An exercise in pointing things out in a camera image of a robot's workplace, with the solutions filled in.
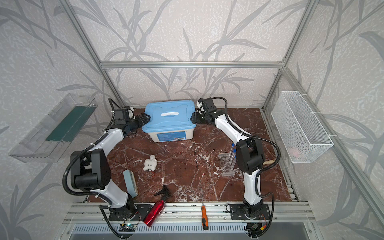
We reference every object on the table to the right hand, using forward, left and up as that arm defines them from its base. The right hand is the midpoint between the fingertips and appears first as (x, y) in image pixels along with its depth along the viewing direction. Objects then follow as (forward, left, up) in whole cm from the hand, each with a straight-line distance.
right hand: (195, 114), depth 93 cm
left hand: (0, +30, +1) cm, 30 cm away
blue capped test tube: (-21, -21, -8) cm, 31 cm away
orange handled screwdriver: (-54, -5, -14) cm, 56 cm away
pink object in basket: (-28, -50, +4) cm, 57 cm away
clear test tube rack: (-24, -19, -16) cm, 35 cm away
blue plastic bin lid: (0, +17, 0) cm, 17 cm away
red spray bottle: (-51, +19, -14) cm, 56 cm away
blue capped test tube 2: (-25, -22, -10) cm, 35 cm away
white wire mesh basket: (-28, -46, +17) cm, 56 cm away
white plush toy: (-27, +26, -13) cm, 40 cm away
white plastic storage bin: (-10, +15, -9) cm, 20 cm away
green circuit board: (-57, +32, -18) cm, 68 cm away
